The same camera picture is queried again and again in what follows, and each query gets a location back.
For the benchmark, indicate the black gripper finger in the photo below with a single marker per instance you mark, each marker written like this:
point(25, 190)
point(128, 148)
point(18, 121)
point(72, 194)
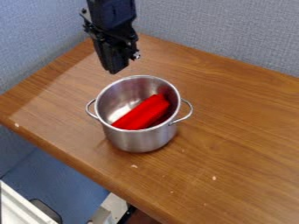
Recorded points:
point(120, 53)
point(101, 53)

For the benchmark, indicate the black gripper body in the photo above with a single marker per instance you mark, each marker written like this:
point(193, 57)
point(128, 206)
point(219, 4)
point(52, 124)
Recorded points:
point(108, 23)

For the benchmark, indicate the stainless steel pot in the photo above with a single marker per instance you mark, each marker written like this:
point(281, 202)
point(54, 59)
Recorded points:
point(120, 97)

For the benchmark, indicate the red rectangular block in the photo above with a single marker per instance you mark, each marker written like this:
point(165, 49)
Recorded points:
point(144, 114)

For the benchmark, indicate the white appliance with black edge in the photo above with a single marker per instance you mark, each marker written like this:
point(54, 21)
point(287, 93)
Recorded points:
point(18, 210)

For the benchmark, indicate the white table frame bracket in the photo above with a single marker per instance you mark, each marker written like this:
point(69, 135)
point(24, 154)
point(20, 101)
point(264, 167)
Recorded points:
point(113, 211)

